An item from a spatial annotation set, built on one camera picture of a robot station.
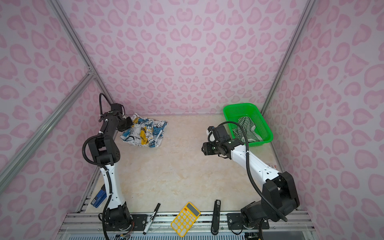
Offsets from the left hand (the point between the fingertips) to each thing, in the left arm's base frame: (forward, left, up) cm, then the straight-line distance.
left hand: (131, 123), depth 106 cm
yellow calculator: (-58, -40, -6) cm, 71 cm away
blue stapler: (-48, +5, -4) cm, 49 cm away
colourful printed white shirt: (-6, -10, -2) cm, 12 cm away
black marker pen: (-59, -22, -6) cm, 64 cm away
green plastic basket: (-5, -90, -5) cm, 91 cm away
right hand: (-26, -51, +8) cm, 58 cm away
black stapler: (-61, -54, -6) cm, 82 cm away
